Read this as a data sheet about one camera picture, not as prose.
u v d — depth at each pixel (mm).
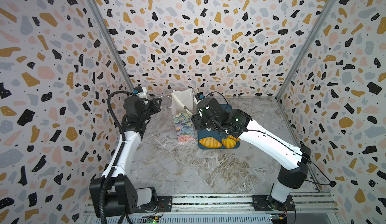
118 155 454
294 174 427
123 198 397
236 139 475
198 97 586
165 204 735
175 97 675
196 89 1210
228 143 898
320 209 756
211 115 489
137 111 575
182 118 816
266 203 735
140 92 683
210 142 914
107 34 842
